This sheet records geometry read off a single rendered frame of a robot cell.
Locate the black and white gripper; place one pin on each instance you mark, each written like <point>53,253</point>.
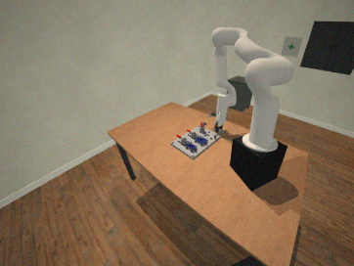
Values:
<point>220,120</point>

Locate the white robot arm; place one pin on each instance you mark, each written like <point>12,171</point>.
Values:
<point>260,75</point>

